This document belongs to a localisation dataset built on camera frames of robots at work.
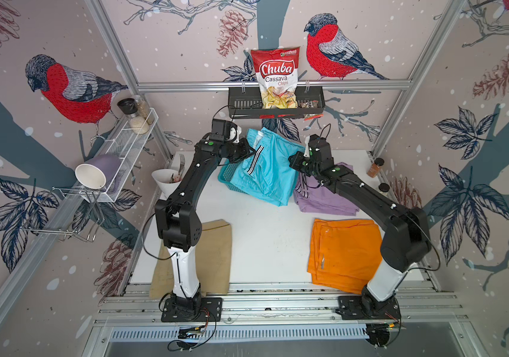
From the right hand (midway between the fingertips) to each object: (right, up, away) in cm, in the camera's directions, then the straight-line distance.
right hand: (285, 156), depth 87 cm
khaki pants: (-28, -41, -4) cm, 50 cm away
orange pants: (+22, -38, -3) cm, 44 cm away
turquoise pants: (-7, -8, +3) cm, 11 cm away
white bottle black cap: (+44, -13, +8) cm, 47 cm away
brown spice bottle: (+46, -5, +20) cm, 51 cm away
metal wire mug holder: (-62, -18, -28) cm, 71 cm away
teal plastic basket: (-27, -8, +16) cm, 32 cm away
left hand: (-11, +4, -1) cm, 12 cm away
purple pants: (+15, -18, +14) cm, 27 cm away
